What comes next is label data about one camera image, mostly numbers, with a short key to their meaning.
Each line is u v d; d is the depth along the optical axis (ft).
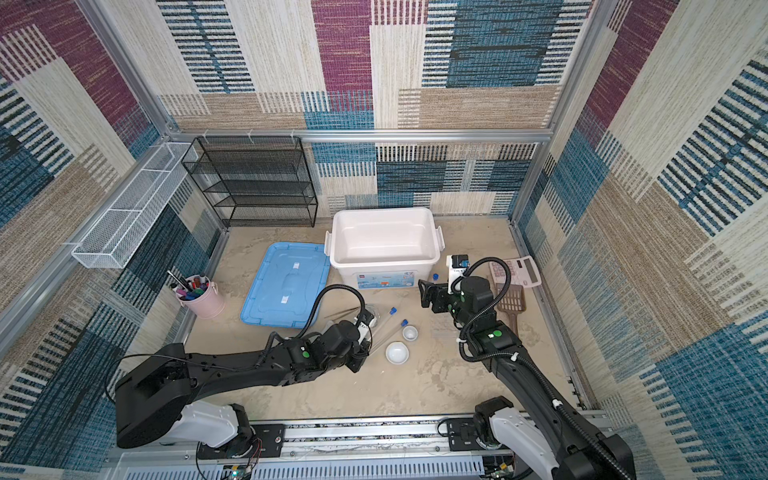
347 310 3.16
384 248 3.77
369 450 2.39
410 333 2.93
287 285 3.36
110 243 2.30
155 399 1.38
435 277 2.79
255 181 3.58
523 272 3.35
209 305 2.96
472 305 1.95
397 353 2.81
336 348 2.06
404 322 3.06
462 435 2.39
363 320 2.36
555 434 1.41
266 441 2.40
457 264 2.22
